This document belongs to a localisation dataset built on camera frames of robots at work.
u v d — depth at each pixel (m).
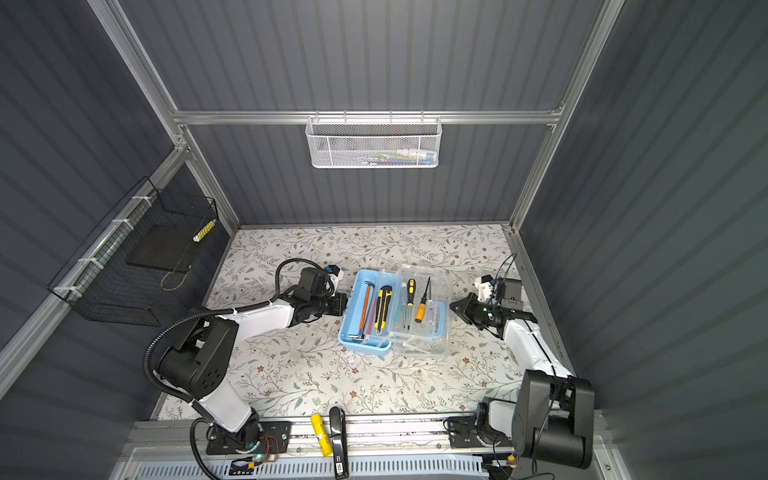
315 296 0.77
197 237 0.77
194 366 0.47
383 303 0.87
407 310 0.85
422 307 0.82
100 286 0.65
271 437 0.72
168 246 0.76
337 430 0.69
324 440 0.72
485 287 0.81
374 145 1.12
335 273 0.86
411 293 0.84
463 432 0.74
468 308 0.76
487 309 0.74
